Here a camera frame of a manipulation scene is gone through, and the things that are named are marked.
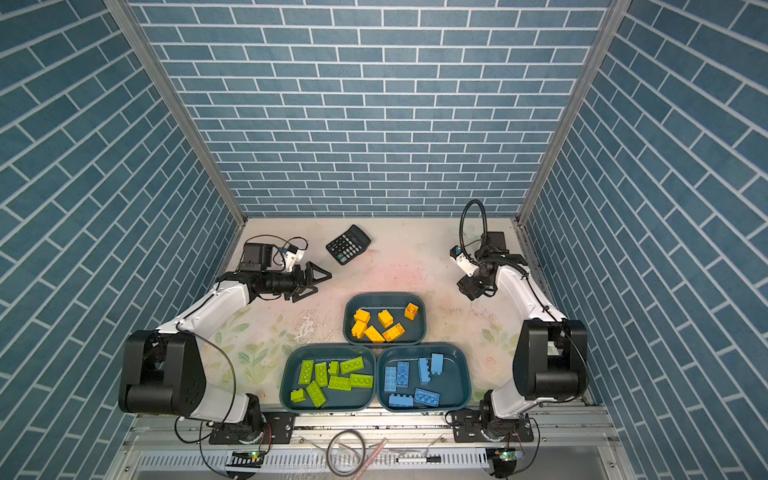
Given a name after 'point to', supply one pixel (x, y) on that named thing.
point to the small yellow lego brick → (385, 318)
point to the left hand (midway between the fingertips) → (323, 281)
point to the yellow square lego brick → (358, 329)
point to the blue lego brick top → (401, 400)
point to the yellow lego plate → (392, 333)
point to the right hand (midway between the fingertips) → (471, 276)
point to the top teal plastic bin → (393, 304)
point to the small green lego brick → (333, 368)
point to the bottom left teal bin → (357, 400)
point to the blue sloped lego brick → (437, 363)
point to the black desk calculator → (349, 245)
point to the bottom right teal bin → (454, 385)
